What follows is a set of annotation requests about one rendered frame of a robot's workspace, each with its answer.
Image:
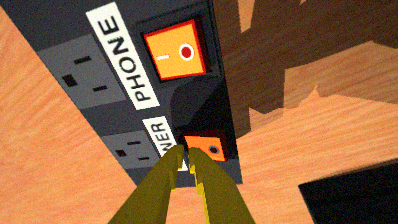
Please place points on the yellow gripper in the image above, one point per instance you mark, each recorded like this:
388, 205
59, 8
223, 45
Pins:
149, 202

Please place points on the black power strip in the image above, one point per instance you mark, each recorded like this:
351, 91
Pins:
145, 74

